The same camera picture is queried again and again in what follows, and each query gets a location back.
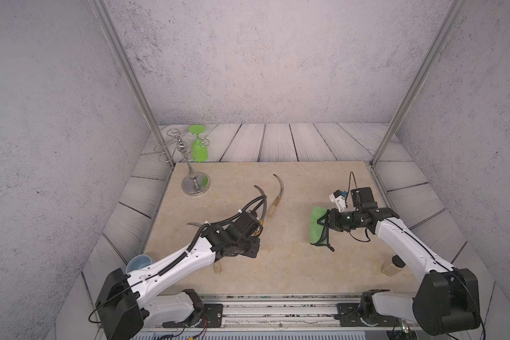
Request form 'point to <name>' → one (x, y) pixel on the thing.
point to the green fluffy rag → (316, 229)
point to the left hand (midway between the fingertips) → (259, 248)
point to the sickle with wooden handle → (276, 202)
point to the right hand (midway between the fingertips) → (322, 221)
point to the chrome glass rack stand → (197, 183)
